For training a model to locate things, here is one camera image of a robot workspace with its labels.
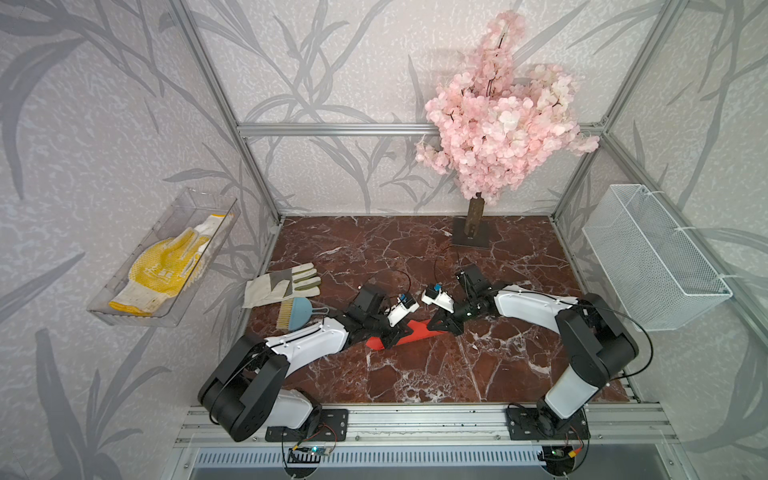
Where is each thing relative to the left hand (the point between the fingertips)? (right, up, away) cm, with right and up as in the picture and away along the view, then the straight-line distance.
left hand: (410, 330), depth 84 cm
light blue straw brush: (-36, +2, +9) cm, 37 cm away
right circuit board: (+37, -29, -10) cm, 48 cm away
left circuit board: (-25, -27, -11) cm, 39 cm away
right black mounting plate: (+28, -20, -10) cm, 36 cm away
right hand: (+6, +1, +3) cm, 7 cm away
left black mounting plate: (-19, -21, -10) cm, 30 cm away
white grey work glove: (-38, +11, +16) cm, 43 cm away
